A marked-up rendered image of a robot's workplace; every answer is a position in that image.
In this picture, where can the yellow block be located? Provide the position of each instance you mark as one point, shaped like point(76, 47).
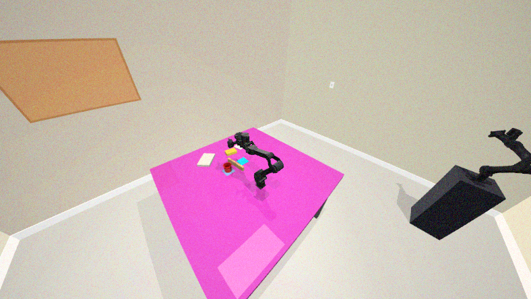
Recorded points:
point(230, 151)

